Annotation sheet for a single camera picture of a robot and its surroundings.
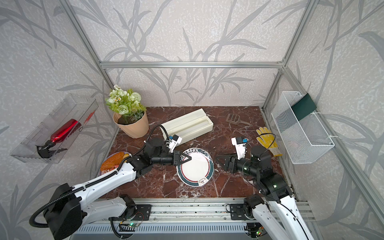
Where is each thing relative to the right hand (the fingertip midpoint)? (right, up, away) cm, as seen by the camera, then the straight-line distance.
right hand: (219, 156), depth 66 cm
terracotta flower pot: (-49, +11, +25) cm, 57 cm away
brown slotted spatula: (+18, +18, +45) cm, 52 cm away
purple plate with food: (-60, -8, +20) cm, 64 cm away
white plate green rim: (-9, -8, +4) cm, 13 cm away
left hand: (-13, -3, +4) cm, 14 cm away
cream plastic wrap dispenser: (-17, +12, +35) cm, 41 cm away
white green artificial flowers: (-51, +26, +18) cm, 60 cm away
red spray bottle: (-70, +4, -8) cm, 70 cm away
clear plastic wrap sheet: (-10, -8, +4) cm, 13 cm away
